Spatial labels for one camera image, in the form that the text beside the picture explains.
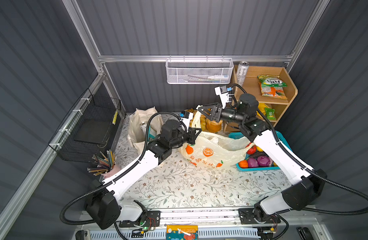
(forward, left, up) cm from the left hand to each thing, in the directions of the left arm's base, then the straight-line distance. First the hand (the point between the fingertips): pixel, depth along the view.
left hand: (202, 129), depth 71 cm
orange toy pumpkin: (-7, -26, -25) cm, 36 cm away
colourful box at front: (-38, +12, -30) cm, 49 cm away
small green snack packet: (+19, -47, -10) cm, 51 cm away
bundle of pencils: (-4, +55, -21) cm, 59 cm away
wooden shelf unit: (+14, -46, 0) cm, 48 cm away
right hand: (+2, +1, +11) cm, 11 cm away
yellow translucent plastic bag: (-6, -5, -9) cm, 12 cm away
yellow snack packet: (+26, -44, -11) cm, 52 cm away
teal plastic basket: (+9, -52, -20) cm, 56 cm away
